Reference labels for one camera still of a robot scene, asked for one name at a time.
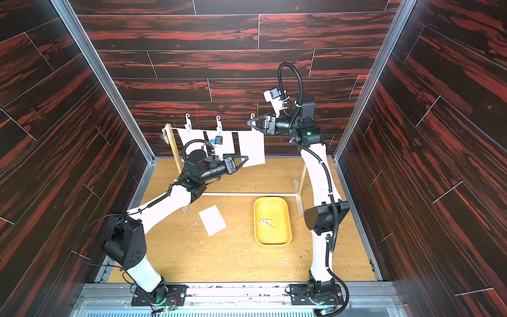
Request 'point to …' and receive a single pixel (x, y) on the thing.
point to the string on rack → (208, 127)
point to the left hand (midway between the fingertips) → (248, 159)
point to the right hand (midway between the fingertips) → (252, 120)
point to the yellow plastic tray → (272, 222)
